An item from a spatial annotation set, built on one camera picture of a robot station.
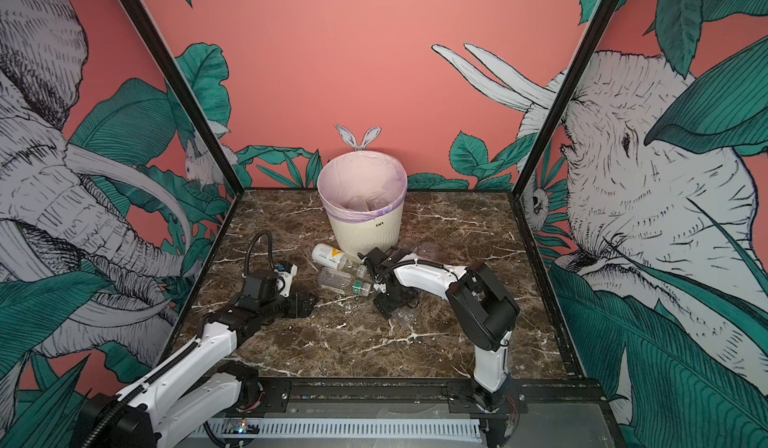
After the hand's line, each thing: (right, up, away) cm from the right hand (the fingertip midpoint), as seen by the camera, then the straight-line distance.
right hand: (390, 305), depth 88 cm
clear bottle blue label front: (-11, +31, +16) cm, 37 cm away
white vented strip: (-10, -24, -18) cm, 32 cm away
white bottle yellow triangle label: (-18, +14, +6) cm, 24 cm away
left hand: (-25, +5, -3) cm, 25 cm away
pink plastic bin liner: (-10, +37, +10) cm, 40 cm away
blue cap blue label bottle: (+5, -3, -1) cm, 6 cm away
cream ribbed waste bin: (-12, +20, +7) cm, 24 cm away
